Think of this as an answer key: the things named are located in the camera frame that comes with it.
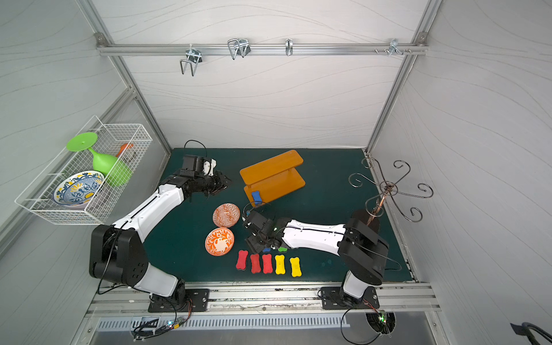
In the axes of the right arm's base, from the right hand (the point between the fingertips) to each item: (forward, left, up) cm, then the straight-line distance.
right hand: (255, 236), depth 83 cm
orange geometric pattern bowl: (+11, +15, -4) cm, 19 cm away
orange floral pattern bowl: (-1, +15, -4) cm, 16 cm away
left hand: (+17, +11, +12) cm, 24 cm away
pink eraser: (-9, +4, -3) cm, 10 cm away
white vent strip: (-27, +6, -6) cm, 28 cm away
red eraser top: (-9, -1, -4) cm, 9 cm away
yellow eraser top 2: (-9, -16, -5) cm, 19 cm away
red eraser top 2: (-9, -5, -4) cm, 11 cm away
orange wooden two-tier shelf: (+24, -6, +7) cm, 26 cm away
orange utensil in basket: (+21, +49, +27) cm, 59 cm away
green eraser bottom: (-3, -11, -4) cm, 12 cm away
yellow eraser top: (-11, -11, -4) cm, 15 cm away
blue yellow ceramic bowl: (0, +49, +31) cm, 57 cm away
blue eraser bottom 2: (-7, -5, +5) cm, 10 cm away
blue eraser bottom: (+20, +2, -3) cm, 20 cm away
